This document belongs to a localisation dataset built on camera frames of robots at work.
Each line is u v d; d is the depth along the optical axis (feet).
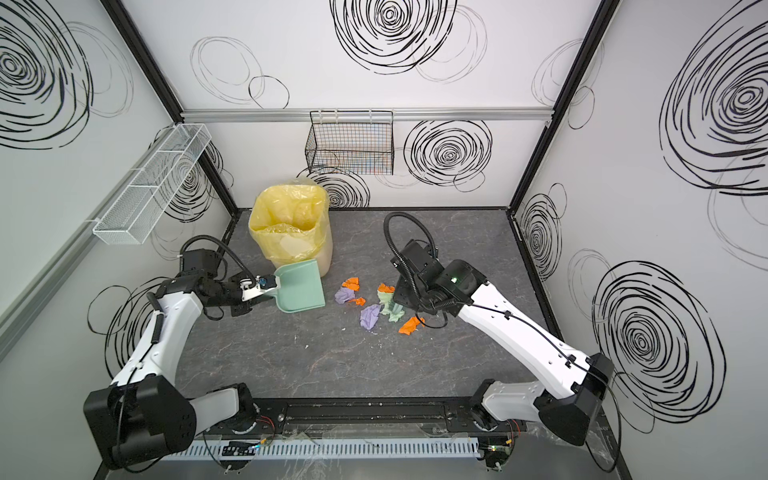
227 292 2.22
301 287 2.75
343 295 3.12
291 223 2.94
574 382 1.26
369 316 2.97
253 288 2.20
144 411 1.28
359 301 3.08
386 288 3.14
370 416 2.47
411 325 2.92
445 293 1.50
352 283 3.21
